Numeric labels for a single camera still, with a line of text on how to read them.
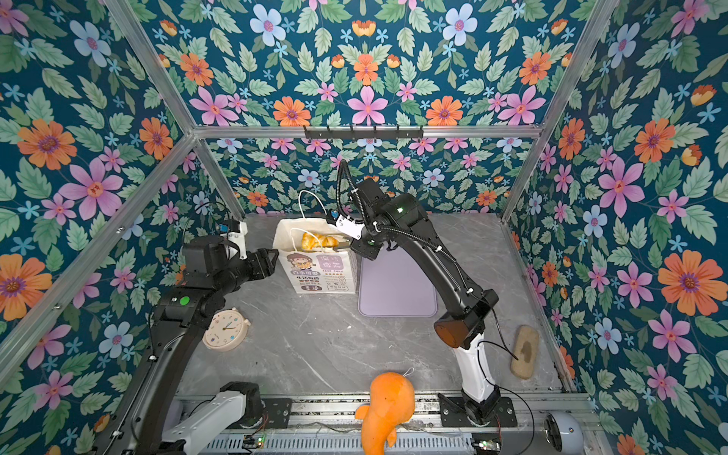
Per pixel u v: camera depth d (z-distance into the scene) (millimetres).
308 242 802
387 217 485
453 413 731
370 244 618
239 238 624
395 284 982
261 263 614
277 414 736
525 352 804
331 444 703
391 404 676
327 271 841
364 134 921
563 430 638
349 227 636
